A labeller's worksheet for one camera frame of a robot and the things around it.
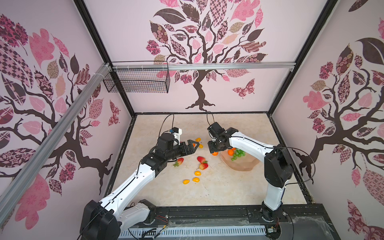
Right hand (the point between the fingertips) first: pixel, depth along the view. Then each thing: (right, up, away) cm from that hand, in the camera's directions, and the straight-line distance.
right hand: (212, 146), depth 91 cm
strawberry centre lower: (-6, -12, -1) cm, 13 cm away
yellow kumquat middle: (-10, -16, -3) cm, 19 cm away
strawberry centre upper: (-7, -9, +2) cm, 11 cm away
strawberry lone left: (-21, -10, +1) cm, 23 cm away
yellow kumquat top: (-9, +3, +13) cm, 16 cm away
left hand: (-12, +1, -15) cm, 19 cm away
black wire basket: (-48, +45, +4) cm, 66 cm away
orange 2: (+2, -5, +4) cm, 7 cm away
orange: (-11, +4, -22) cm, 25 cm away
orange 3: (+12, -4, +3) cm, 13 cm away
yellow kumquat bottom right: (-10, -19, -5) cm, 22 cm away
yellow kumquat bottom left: (-16, -20, -6) cm, 26 cm away
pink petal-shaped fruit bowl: (+20, -10, -3) cm, 22 cm away
